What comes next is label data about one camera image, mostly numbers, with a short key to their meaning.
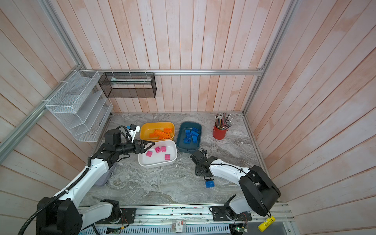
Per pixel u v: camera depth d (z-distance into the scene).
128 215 0.73
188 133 1.02
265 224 0.70
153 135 1.04
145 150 0.69
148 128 1.07
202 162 0.67
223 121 0.98
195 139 1.01
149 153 0.94
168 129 1.07
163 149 0.97
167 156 0.93
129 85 1.07
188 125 1.08
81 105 0.73
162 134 1.01
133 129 0.71
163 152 0.97
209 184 0.82
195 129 1.07
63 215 0.39
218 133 1.02
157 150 0.95
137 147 0.69
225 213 0.66
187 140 1.01
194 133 1.04
